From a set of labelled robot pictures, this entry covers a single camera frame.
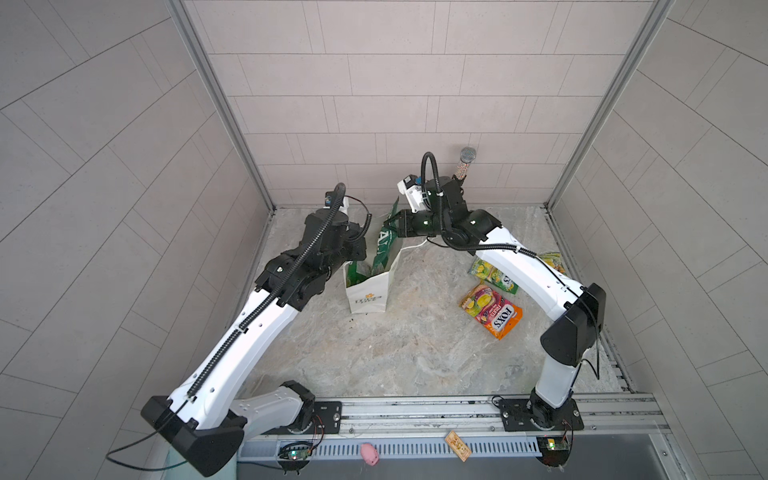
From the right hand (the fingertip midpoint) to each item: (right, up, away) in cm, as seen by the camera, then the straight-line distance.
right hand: (383, 224), depth 73 cm
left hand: (-3, -1, -5) cm, 6 cm away
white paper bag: (-3, -18, +4) cm, 19 cm away
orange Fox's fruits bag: (+32, -26, +14) cm, 43 cm away
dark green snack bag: (+1, -4, -2) cm, 4 cm away
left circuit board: (-19, -51, -8) cm, 55 cm away
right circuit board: (+40, -53, -5) cm, 66 cm away
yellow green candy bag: (+55, -11, +25) cm, 62 cm away
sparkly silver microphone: (+24, +21, +16) cm, 36 cm away
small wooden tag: (+17, -50, -6) cm, 54 cm away
